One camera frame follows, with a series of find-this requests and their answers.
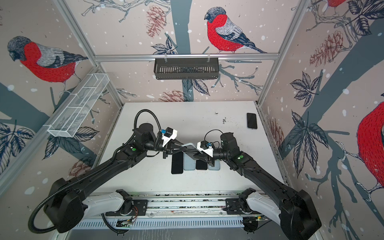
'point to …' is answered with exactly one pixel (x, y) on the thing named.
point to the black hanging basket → (186, 68)
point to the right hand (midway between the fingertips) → (195, 154)
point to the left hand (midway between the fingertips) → (184, 148)
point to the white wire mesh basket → (70, 119)
